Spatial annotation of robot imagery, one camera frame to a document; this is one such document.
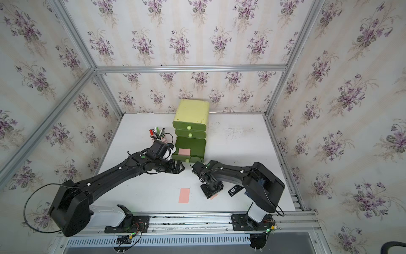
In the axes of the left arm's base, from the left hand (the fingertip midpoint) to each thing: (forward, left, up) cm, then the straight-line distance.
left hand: (179, 169), depth 81 cm
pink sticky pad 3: (-13, -17, -3) cm, 22 cm away
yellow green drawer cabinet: (+25, -6, +12) cm, 28 cm away
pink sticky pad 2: (-10, -2, -11) cm, 15 cm away
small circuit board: (-29, +25, -13) cm, 40 cm away
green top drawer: (+22, -4, +10) cm, 24 cm away
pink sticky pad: (+16, 0, -9) cm, 18 cm away
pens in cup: (+23, +16, 0) cm, 28 cm away
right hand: (-10, -18, -11) cm, 23 cm away
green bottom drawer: (+21, -9, -11) cm, 25 cm away
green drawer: (+22, -5, +3) cm, 22 cm away
